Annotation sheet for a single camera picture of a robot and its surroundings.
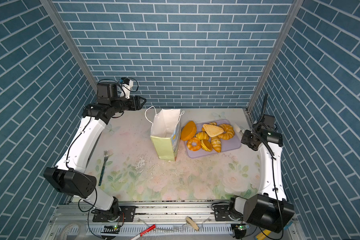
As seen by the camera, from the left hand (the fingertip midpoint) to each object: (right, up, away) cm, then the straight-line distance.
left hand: (142, 99), depth 75 cm
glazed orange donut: (+28, -23, +24) cm, 44 cm away
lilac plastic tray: (+55, -27, +27) cm, 67 cm away
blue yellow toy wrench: (+56, -63, -8) cm, 85 cm away
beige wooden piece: (+26, -60, -4) cm, 65 cm away
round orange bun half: (+24, -17, +24) cm, 38 cm away
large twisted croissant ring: (+52, -19, +27) cm, 61 cm away
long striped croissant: (+42, -25, +21) cm, 53 cm away
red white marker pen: (+3, -62, -7) cm, 63 cm away
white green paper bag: (+8, -19, +28) cm, 35 cm away
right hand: (+54, -20, +2) cm, 57 cm away
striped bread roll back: (+43, -13, +34) cm, 56 cm away
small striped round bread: (+33, -20, +24) cm, 46 cm away
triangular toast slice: (+40, -18, +25) cm, 51 cm away
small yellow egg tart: (+35, -26, +19) cm, 48 cm away
